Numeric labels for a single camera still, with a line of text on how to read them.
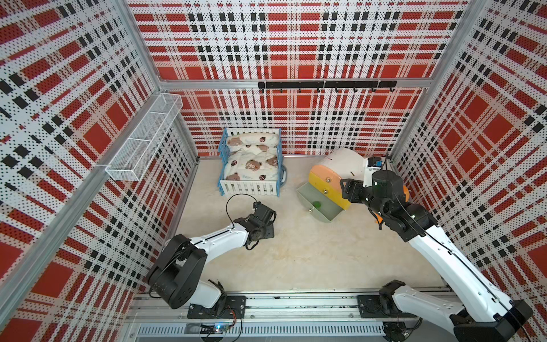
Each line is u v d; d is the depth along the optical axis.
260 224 0.69
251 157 1.11
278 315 0.73
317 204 0.98
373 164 0.59
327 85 0.89
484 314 0.37
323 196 0.93
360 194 0.62
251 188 1.01
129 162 0.88
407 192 0.96
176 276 0.43
